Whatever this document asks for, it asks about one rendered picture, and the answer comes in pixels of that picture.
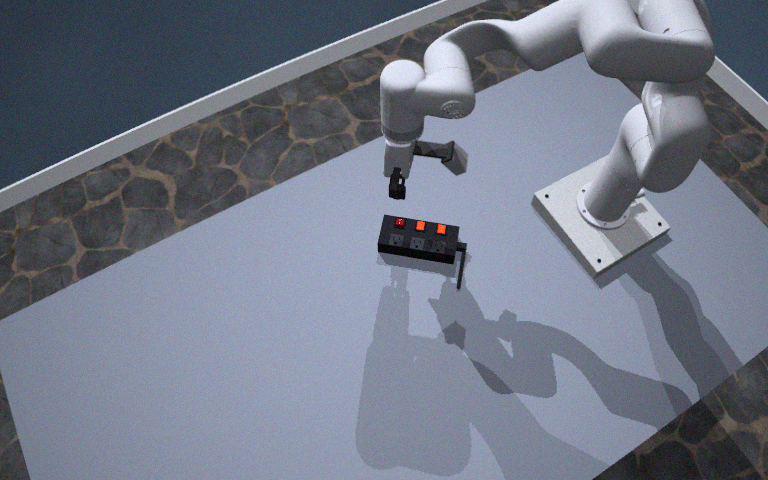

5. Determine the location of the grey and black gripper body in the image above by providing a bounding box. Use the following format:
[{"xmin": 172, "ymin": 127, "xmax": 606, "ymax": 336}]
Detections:
[{"xmin": 382, "ymin": 131, "xmax": 423, "ymax": 180}]

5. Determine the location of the black power strip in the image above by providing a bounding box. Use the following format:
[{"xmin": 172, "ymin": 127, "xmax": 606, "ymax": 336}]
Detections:
[{"xmin": 378, "ymin": 215, "xmax": 467, "ymax": 289}]

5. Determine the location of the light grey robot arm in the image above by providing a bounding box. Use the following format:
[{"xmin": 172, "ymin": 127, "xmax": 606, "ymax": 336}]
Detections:
[{"xmin": 380, "ymin": 0, "xmax": 715, "ymax": 230}]

